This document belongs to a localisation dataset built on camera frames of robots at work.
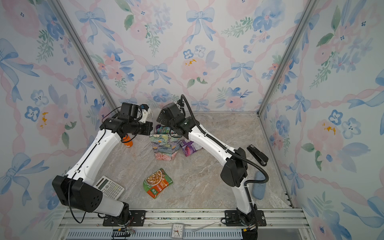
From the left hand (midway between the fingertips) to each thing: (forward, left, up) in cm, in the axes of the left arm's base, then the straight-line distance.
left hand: (152, 126), depth 79 cm
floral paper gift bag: (-6, -6, -11) cm, 14 cm away
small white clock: (-44, -14, -23) cm, 52 cm away
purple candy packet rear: (+2, -19, -23) cm, 30 cm away
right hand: (+5, -6, +2) cm, 8 cm away
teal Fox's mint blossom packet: (+7, -1, -12) cm, 14 cm away
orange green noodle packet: (-21, -1, -25) cm, 33 cm away
